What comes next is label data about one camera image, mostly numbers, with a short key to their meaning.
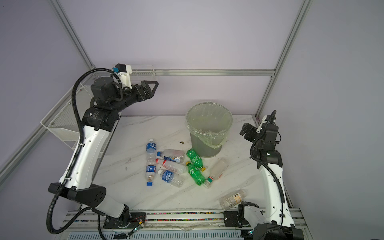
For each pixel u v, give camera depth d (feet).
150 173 2.89
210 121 3.09
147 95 1.79
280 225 1.21
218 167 2.98
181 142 3.43
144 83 1.73
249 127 2.17
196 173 2.76
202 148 3.15
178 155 3.15
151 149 3.20
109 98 1.51
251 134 2.14
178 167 2.83
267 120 2.12
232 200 2.45
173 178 2.88
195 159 2.97
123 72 1.72
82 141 1.37
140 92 1.76
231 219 2.40
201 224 2.40
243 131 2.23
